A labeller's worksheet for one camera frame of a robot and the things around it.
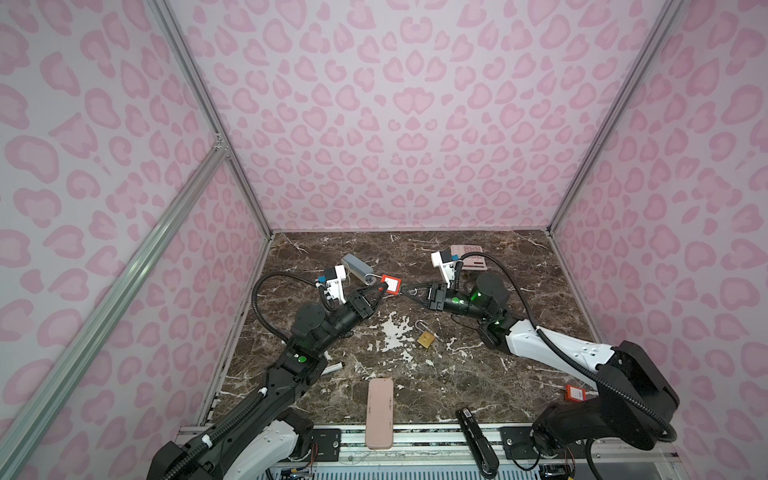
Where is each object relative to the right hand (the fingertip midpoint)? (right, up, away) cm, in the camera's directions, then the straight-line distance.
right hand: (406, 294), depth 68 cm
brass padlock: (+7, -16, +23) cm, 29 cm away
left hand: (-4, +2, 0) cm, 5 cm away
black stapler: (+17, -35, +2) cm, 39 cm away
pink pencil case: (-7, -32, +9) cm, 34 cm away
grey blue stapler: (-14, +4, +35) cm, 38 cm away
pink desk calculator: (+24, +6, +39) cm, 47 cm away
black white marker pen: (-19, -23, +18) cm, 35 cm away
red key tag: (-3, +2, +1) cm, 4 cm away
